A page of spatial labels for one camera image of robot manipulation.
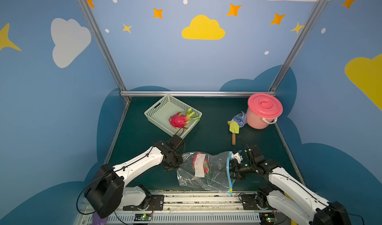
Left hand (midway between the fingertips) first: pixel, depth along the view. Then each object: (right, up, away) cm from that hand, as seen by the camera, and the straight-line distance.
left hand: (184, 166), depth 81 cm
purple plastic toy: (-40, -20, -13) cm, 47 cm away
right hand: (+22, -1, -4) cm, 22 cm away
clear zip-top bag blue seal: (+19, -7, -1) cm, 20 cm away
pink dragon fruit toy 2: (+9, +3, -5) cm, 11 cm away
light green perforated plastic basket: (-20, +30, +30) cm, 47 cm away
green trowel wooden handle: (+34, +18, +23) cm, 45 cm away
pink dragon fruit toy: (-4, +25, +16) cm, 30 cm away
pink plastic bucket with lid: (+49, +32, +10) cm, 59 cm away
